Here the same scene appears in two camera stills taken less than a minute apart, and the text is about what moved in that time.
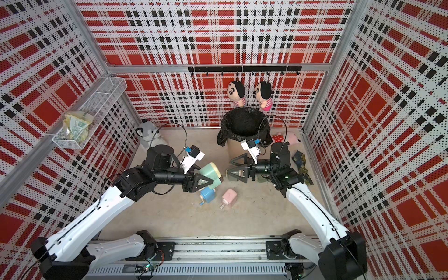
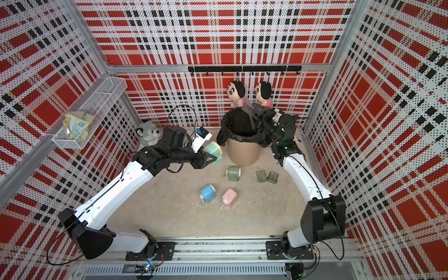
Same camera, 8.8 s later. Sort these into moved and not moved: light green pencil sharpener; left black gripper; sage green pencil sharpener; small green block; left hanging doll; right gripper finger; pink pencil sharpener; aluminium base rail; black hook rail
Moved: left black gripper; light green pencil sharpener; right gripper finger
Not moved: left hanging doll; sage green pencil sharpener; aluminium base rail; small green block; black hook rail; pink pencil sharpener
